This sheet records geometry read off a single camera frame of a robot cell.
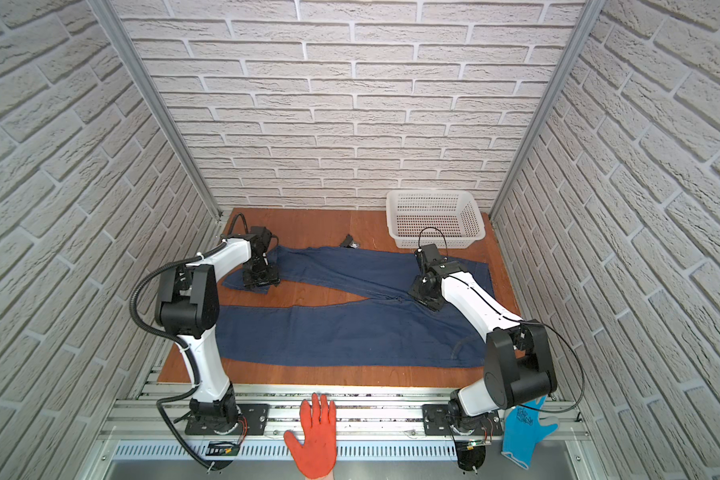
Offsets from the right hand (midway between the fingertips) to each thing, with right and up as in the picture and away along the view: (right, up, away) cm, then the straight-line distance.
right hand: (418, 294), depth 88 cm
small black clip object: (-23, +16, +22) cm, 35 cm away
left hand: (-49, +3, +10) cm, 50 cm away
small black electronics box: (-53, -36, -15) cm, 66 cm away
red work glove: (-28, -30, -15) cm, 43 cm away
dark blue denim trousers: (-7, -11, +2) cm, 13 cm away
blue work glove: (+24, -32, -15) cm, 42 cm away
